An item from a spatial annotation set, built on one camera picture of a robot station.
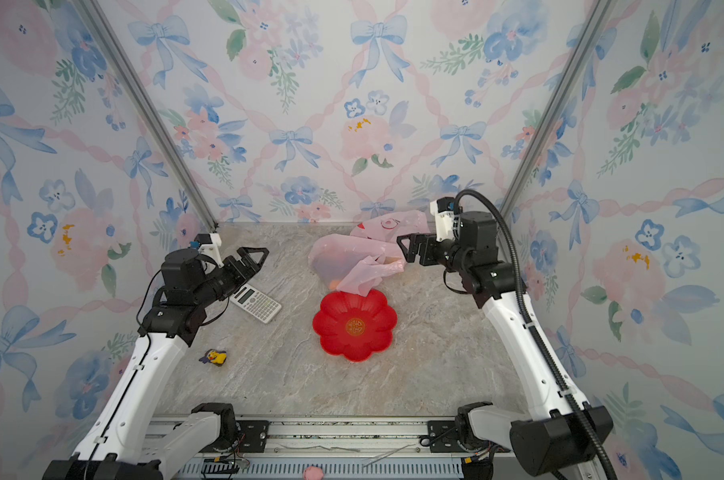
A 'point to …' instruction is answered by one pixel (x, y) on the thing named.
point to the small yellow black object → (216, 357)
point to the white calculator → (256, 303)
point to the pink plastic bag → (356, 262)
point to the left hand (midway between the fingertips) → (260, 255)
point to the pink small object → (313, 473)
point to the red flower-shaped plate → (353, 325)
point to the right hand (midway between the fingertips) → (413, 236)
